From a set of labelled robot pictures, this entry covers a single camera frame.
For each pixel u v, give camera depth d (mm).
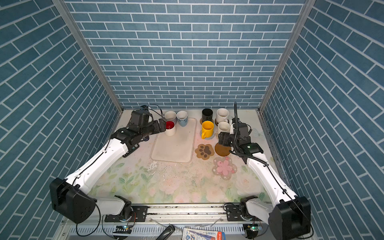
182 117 1050
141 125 596
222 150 972
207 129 988
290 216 385
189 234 680
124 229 722
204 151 964
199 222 722
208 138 1019
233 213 735
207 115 1064
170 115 1105
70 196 381
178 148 994
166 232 655
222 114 1073
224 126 1014
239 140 600
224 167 896
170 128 962
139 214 734
